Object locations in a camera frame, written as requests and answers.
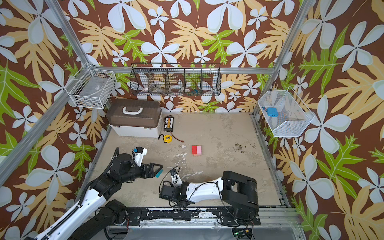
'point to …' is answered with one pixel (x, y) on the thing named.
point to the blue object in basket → (272, 111)
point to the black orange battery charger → (168, 124)
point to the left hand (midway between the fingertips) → (156, 164)
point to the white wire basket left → (93, 88)
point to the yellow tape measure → (168, 138)
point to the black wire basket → (173, 79)
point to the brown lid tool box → (134, 117)
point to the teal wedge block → (159, 173)
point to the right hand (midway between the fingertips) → (175, 187)
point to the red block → (194, 149)
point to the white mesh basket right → (294, 115)
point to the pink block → (199, 149)
